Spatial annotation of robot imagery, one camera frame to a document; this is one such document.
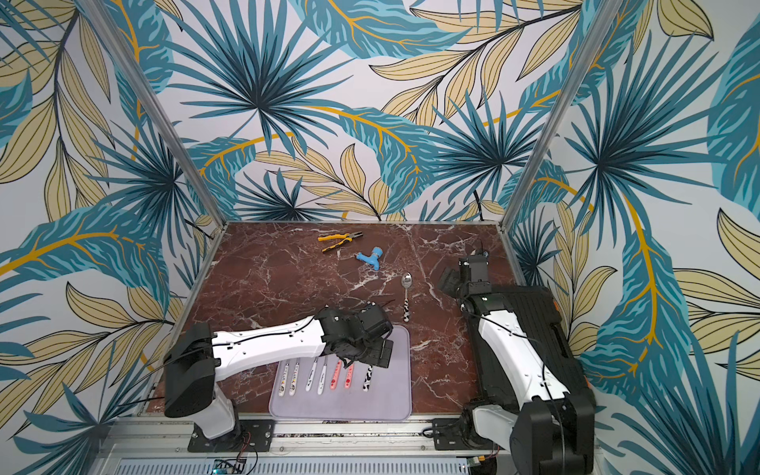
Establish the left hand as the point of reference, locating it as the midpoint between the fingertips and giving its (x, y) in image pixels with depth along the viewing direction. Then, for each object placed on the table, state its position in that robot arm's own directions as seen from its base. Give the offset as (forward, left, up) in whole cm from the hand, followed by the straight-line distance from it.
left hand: (373, 357), depth 78 cm
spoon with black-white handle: (+29, -10, -8) cm, 32 cm away
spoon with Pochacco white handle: (-6, +14, -8) cm, 17 cm away
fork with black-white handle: (-4, +1, -8) cm, 9 cm away
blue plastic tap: (+38, +1, -7) cm, 38 cm away
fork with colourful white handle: (-4, +24, -8) cm, 26 cm away
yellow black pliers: (+48, +12, -7) cm, 50 cm away
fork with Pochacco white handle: (-3, +17, -8) cm, 19 cm away
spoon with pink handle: (-2, +7, -8) cm, 11 cm away
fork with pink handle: (-3, +10, -8) cm, 13 cm away
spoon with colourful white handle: (-7, +22, -8) cm, 24 cm away
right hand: (+20, -23, +8) cm, 32 cm away
